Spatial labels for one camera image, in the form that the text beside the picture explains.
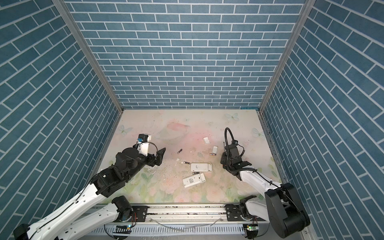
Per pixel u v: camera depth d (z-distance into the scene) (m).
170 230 0.71
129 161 0.51
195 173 0.87
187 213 0.75
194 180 0.84
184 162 0.92
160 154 0.66
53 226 0.41
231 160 0.69
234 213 0.74
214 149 0.99
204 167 0.89
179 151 0.97
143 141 0.59
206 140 1.02
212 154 0.96
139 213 0.74
